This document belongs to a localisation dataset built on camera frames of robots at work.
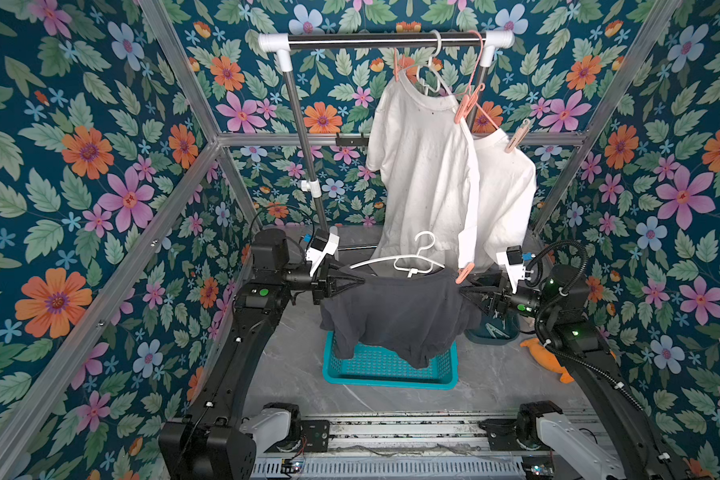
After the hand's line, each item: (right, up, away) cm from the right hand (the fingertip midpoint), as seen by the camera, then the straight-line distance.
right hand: (473, 279), depth 66 cm
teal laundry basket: (-23, -27, +20) cm, 41 cm away
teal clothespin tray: (+16, -18, +25) cm, 34 cm away
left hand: (-25, 0, -5) cm, 26 cm away
